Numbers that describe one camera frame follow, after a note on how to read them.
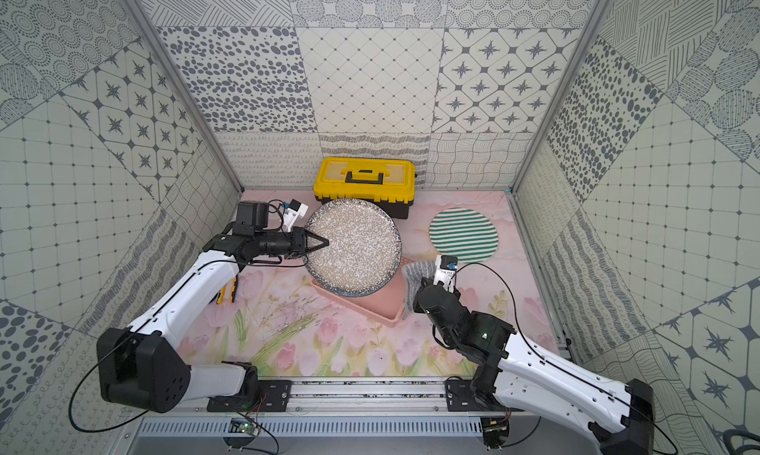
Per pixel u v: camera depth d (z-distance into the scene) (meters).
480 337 0.51
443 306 0.51
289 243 0.69
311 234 0.73
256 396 0.70
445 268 0.63
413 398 0.76
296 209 0.73
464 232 1.08
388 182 1.01
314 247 0.73
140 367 0.40
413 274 0.75
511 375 0.62
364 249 0.79
